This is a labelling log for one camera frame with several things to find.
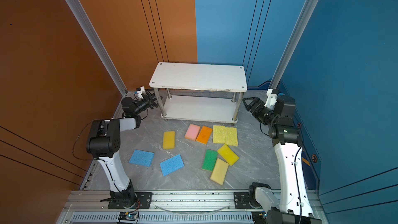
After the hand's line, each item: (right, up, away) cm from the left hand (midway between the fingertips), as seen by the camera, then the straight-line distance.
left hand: (161, 92), depth 89 cm
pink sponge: (+17, -25, +8) cm, 31 cm away
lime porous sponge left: (+34, -26, +7) cm, 43 cm away
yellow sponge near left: (+3, -29, +5) cm, 30 cm away
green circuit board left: (-12, -59, -18) cm, 63 cm away
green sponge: (+28, -37, -3) cm, 46 cm away
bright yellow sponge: (+37, -35, -1) cm, 51 cm away
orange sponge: (+25, -26, +7) cm, 37 cm away
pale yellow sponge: (+33, -42, -8) cm, 54 cm away
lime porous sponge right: (+41, -27, +6) cm, 49 cm away
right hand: (+43, -6, -20) cm, 47 cm away
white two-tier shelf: (+21, +2, +32) cm, 38 cm away
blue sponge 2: (+7, -40, -5) cm, 41 cm away
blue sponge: (-11, -37, -2) cm, 39 cm away
